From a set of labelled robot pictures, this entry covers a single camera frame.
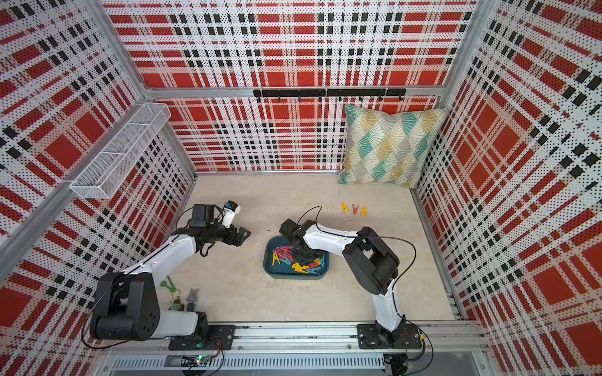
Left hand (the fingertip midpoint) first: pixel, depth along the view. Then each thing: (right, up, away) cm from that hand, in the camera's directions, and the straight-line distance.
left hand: (242, 229), depth 90 cm
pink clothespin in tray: (+17, -9, +2) cm, 19 cm away
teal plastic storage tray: (+15, -12, -1) cm, 20 cm away
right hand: (+28, -10, 0) cm, 30 cm away
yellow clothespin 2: (+52, +6, +17) cm, 55 cm away
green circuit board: (-6, -36, -21) cm, 43 cm away
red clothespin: (+47, +6, +17) cm, 50 cm away
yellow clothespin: (+42, +8, +17) cm, 46 cm away
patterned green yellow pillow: (+59, +32, +3) cm, 67 cm away
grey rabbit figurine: (-15, -23, -9) cm, 29 cm away
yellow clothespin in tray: (+22, -15, -2) cm, 26 cm away
